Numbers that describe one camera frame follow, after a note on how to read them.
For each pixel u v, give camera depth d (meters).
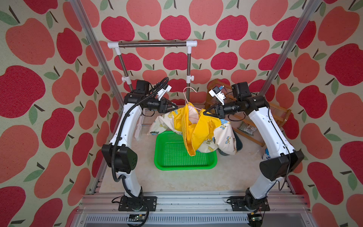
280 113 0.93
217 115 0.64
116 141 0.47
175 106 0.72
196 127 0.71
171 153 0.93
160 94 0.67
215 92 0.62
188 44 0.67
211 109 0.65
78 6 0.69
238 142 0.92
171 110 0.72
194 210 0.74
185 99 1.23
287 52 0.86
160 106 0.66
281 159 0.43
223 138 0.68
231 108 0.61
